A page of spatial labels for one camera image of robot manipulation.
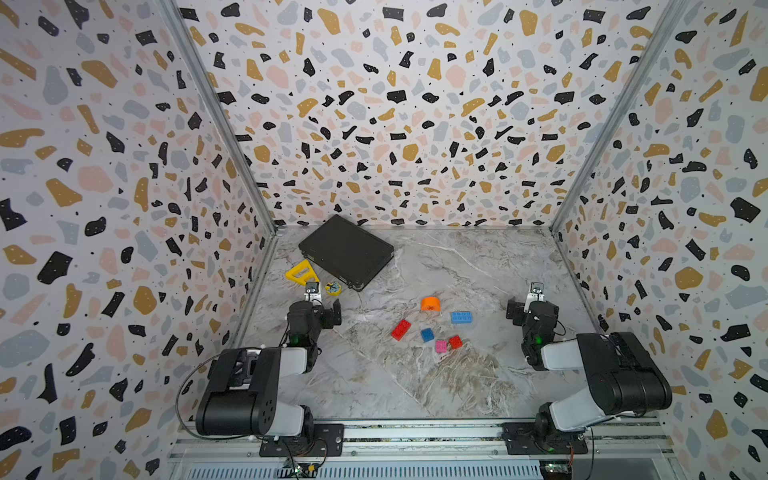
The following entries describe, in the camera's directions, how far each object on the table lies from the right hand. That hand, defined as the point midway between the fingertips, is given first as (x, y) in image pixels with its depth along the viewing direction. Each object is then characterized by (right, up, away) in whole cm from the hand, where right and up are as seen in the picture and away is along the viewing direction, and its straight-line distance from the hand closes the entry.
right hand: (533, 299), depth 93 cm
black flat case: (-60, +15, +12) cm, 63 cm away
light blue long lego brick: (-22, -6, +2) cm, 23 cm away
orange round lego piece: (-32, -2, +4) cm, 32 cm away
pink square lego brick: (-29, -14, -3) cm, 33 cm away
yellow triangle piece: (-74, +6, +12) cm, 75 cm away
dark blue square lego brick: (-33, -11, -1) cm, 35 cm away
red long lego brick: (-41, -9, -1) cm, 43 cm away
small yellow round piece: (-64, +2, +9) cm, 65 cm away
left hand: (-65, 0, -1) cm, 65 cm away
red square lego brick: (-25, -12, -3) cm, 28 cm away
